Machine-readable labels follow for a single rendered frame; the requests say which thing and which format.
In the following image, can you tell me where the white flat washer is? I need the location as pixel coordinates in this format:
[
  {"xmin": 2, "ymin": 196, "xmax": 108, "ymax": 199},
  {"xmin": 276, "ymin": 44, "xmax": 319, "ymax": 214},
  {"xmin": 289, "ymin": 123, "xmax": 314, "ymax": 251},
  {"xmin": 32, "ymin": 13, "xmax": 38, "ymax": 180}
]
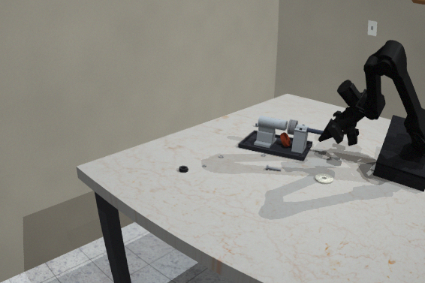
[{"xmin": 315, "ymin": 173, "xmax": 333, "ymax": 184}]

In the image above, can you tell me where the red-brown ring spacer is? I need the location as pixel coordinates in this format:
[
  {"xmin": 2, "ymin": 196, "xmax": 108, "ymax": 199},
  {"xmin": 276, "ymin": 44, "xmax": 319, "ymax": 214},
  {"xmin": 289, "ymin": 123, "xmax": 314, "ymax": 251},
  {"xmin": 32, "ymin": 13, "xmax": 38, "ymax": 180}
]
[{"xmin": 280, "ymin": 132, "xmax": 291, "ymax": 147}]

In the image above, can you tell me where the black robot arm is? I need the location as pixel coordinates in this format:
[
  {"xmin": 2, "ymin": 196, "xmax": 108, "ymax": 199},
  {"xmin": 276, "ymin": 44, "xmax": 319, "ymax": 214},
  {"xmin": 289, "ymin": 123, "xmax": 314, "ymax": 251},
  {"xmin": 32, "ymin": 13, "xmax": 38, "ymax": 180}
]
[{"xmin": 337, "ymin": 40, "xmax": 425, "ymax": 156}]

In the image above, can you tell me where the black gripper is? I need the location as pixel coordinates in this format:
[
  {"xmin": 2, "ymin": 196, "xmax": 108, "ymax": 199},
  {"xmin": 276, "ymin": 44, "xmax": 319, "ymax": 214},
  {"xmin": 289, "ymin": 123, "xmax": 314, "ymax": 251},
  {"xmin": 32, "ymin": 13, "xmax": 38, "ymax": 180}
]
[{"xmin": 318, "ymin": 107, "xmax": 359, "ymax": 144}]

